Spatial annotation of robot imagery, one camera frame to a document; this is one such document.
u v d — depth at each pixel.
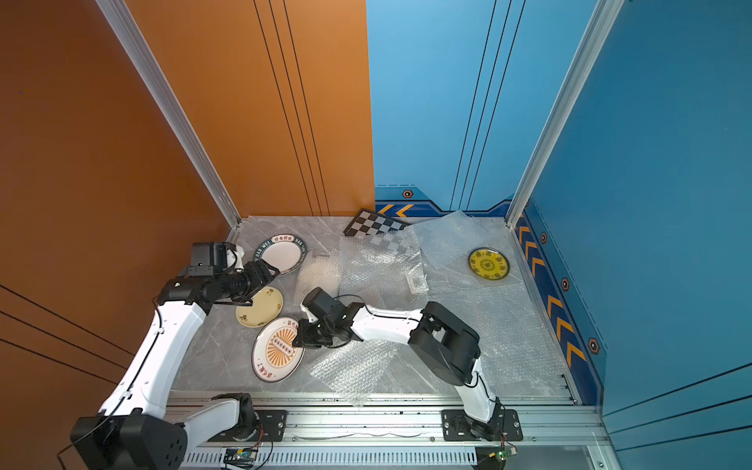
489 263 1.06
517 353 0.85
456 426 0.72
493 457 0.70
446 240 1.09
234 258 0.63
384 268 1.03
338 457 0.70
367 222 1.16
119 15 0.70
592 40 0.74
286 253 1.09
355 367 0.81
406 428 0.75
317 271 0.99
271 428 0.74
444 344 0.48
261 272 0.70
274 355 0.80
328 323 0.66
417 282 0.98
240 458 0.72
